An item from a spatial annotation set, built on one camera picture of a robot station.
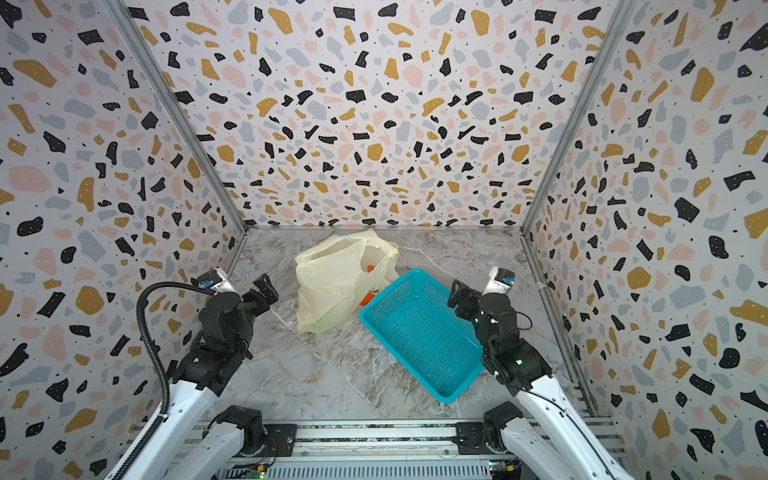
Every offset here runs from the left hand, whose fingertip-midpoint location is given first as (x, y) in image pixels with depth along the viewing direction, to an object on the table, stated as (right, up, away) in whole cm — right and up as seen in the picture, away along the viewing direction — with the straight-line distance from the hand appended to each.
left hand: (250, 279), depth 73 cm
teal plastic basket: (+42, -15, +24) cm, 50 cm away
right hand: (+52, -1, 0) cm, 52 cm away
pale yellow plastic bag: (+20, +1, +6) cm, 21 cm away
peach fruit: (+27, -7, +16) cm, 32 cm away
